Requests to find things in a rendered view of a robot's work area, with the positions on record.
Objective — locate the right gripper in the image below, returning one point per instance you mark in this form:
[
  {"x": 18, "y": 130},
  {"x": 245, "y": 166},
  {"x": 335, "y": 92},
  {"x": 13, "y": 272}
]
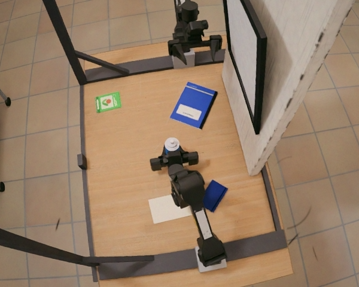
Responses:
[{"x": 191, "y": 158}]

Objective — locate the blue and white spray bottle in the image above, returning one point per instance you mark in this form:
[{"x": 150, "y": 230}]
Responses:
[{"x": 172, "y": 144}]

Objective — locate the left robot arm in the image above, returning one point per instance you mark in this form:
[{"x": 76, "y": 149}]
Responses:
[{"x": 187, "y": 17}]

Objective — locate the white sheet of paper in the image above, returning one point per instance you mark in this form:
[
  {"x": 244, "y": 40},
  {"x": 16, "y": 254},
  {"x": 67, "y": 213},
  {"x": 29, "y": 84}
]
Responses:
[{"x": 164, "y": 209}]

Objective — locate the beige wall panel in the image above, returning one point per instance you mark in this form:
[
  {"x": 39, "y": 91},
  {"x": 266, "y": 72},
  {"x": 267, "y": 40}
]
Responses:
[{"x": 300, "y": 33}]

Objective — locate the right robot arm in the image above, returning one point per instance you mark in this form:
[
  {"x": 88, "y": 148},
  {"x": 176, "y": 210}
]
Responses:
[{"x": 190, "y": 185}]

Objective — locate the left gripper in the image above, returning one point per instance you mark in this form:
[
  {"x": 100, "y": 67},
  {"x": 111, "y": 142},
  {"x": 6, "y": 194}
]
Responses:
[{"x": 215, "y": 42}]

